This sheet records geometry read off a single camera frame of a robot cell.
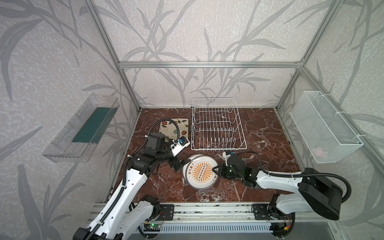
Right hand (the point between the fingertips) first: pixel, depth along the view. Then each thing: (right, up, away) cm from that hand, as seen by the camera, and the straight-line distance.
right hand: (211, 165), depth 83 cm
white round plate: (-15, -4, +2) cm, 16 cm away
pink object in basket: (+52, +10, -10) cm, 54 cm away
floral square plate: (-28, +20, +21) cm, 40 cm away
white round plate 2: (-7, -5, 0) cm, 8 cm away
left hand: (-13, +12, -9) cm, 20 cm away
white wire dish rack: (+5, +22, +26) cm, 34 cm away
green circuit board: (-29, -27, -11) cm, 41 cm away
